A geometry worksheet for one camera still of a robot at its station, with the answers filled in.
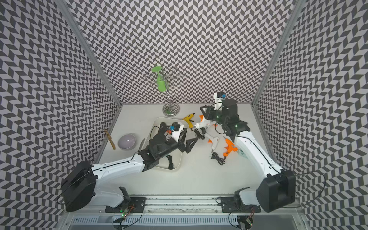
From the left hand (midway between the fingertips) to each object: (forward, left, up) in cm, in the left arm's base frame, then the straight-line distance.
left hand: (192, 135), depth 74 cm
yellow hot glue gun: (+27, +3, -21) cm, 35 cm away
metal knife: (+7, +34, -22) cm, 41 cm away
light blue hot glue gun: (-7, +13, -20) cm, 25 cm away
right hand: (+12, -6, +6) cm, 14 cm away
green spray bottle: (+42, +22, +1) cm, 47 cm away
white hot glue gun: (+9, -15, -22) cm, 28 cm away
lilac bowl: (+6, +43, -18) cm, 47 cm away
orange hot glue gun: (+4, -25, -21) cm, 33 cm away
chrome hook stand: (+39, +18, -22) cm, 48 cm away
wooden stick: (+10, +56, -23) cm, 62 cm away
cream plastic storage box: (-3, +10, -21) cm, 23 cm away
